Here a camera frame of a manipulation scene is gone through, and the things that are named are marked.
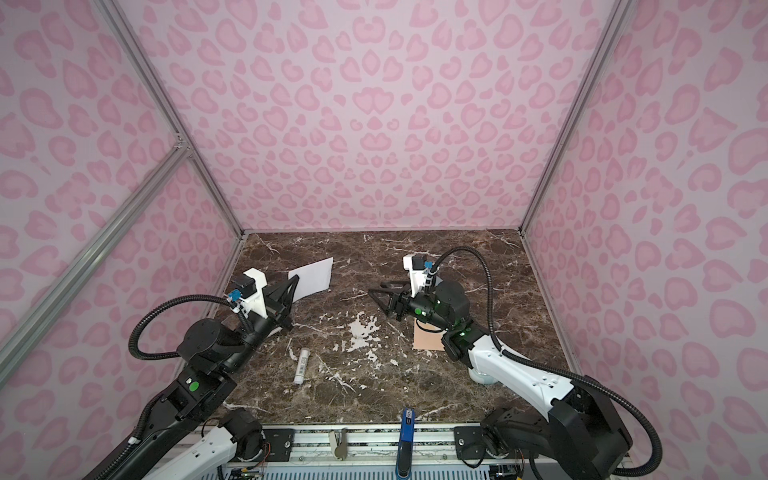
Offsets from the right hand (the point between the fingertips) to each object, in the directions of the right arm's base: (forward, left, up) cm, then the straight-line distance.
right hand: (376, 290), depth 70 cm
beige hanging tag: (-28, +9, -26) cm, 39 cm away
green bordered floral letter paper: (-2, +13, +7) cm, 15 cm away
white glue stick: (-8, +22, -26) cm, 35 cm away
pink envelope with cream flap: (+1, -13, -26) cm, 29 cm away
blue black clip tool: (-32, -7, -23) cm, 40 cm away
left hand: (-3, +16, +10) cm, 19 cm away
